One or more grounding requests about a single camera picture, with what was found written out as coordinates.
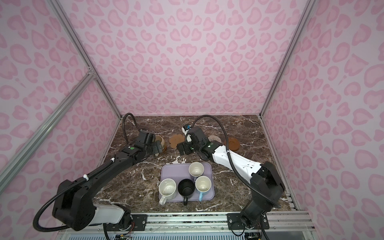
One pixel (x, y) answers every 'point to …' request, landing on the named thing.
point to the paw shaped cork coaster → (176, 139)
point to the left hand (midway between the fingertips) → (155, 144)
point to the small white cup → (196, 169)
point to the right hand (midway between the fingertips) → (184, 142)
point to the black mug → (186, 187)
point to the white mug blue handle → (203, 184)
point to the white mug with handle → (167, 189)
